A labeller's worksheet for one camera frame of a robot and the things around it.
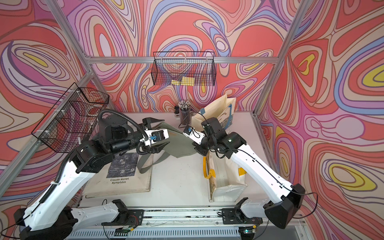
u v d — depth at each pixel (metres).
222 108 1.05
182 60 0.87
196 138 0.59
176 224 0.73
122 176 0.86
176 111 1.15
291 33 0.77
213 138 0.52
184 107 0.99
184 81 0.82
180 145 0.72
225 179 0.85
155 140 0.44
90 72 0.91
